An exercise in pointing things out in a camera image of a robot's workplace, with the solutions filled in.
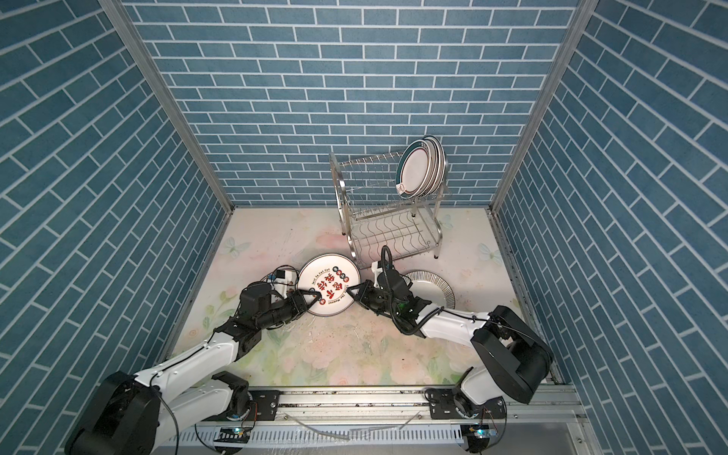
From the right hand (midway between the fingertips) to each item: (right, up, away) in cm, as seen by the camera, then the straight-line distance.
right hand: (347, 292), depth 81 cm
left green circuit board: (-28, -35, -9) cm, 46 cm away
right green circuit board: (+35, -35, -10) cm, 50 cm away
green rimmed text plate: (-6, +4, +4) cm, 8 cm away
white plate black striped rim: (+27, -1, +12) cm, 30 cm away
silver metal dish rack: (+9, +20, +27) cm, 35 cm away
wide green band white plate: (+20, +37, +6) cm, 42 cm away
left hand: (-6, -2, 0) cm, 7 cm away
